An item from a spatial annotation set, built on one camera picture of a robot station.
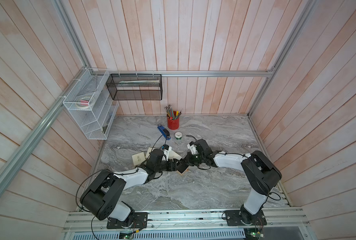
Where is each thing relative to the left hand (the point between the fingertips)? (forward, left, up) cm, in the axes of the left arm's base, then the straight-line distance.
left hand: (178, 164), depth 87 cm
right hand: (+3, -2, -2) cm, 4 cm away
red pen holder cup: (+33, +3, -2) cm, 33 cm away
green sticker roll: (+24, 0, -3) cm, 24 cm away
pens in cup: (+36, +4, +5) cm, 37 cm away
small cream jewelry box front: (+5, +25, -3) cm, 26 cm away
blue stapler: (+26, +9, -1) cm, 28 cm away
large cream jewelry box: (+8, +3, -2) cm, 8 cm away
